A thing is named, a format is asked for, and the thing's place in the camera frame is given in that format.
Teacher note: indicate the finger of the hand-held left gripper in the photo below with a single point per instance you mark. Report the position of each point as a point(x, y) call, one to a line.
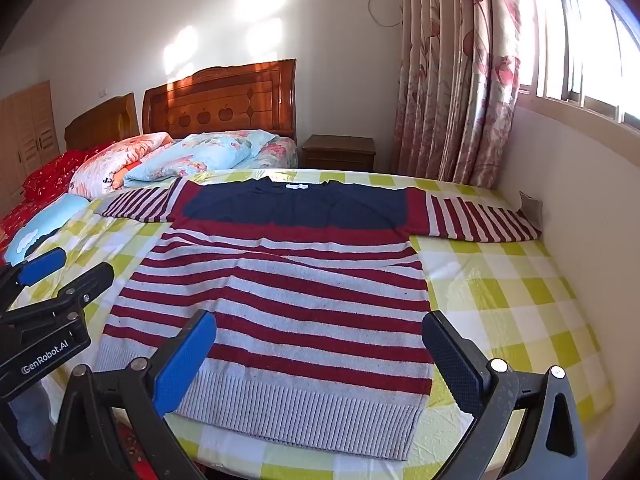
point(75, 292)
point(42, 265)

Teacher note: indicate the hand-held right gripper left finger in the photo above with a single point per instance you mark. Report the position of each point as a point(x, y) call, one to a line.
point(185, 360)

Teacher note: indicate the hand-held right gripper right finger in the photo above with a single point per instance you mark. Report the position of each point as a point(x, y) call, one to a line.
point(452, 360)

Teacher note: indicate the red white navy striped sweater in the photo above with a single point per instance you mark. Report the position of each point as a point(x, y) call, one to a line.
point(300, 310)

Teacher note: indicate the light blue cloud pillow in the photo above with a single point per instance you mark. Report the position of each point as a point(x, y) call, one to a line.
point(50, 215)

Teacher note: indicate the grey cloth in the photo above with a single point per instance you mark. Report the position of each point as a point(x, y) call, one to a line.
point(30, 415)

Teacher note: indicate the yellow green checked blanket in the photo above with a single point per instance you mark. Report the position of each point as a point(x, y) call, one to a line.
point(500, 300)

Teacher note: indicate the red patterned blanket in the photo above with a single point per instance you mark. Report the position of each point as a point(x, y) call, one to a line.
point(45, 175)

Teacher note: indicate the pink floral quilt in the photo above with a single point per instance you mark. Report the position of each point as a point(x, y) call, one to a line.
point(115, 160)

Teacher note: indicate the light wooden wardrobe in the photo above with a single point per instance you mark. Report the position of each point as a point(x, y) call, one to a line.
point(25, 130)

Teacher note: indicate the small plain wooden headboard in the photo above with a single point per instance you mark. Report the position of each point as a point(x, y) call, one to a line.
point(100, 125)

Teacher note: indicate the cardboard piece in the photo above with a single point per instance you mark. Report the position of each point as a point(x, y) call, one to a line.
point(532, 207)

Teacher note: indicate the light blue floral quilt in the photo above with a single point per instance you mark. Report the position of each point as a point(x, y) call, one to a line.
point(200, 155)

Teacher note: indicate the dark wooden nightstand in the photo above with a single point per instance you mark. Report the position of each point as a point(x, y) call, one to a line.
point(340, 152)

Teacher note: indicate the large carved wooden headboard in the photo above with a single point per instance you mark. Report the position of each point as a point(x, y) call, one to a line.
point(220, 100)

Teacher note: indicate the pink floral curtain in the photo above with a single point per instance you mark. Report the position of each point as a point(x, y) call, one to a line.
point(450, 85)

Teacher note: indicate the window with frame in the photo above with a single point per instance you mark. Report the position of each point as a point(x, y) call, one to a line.
point(575, 50)

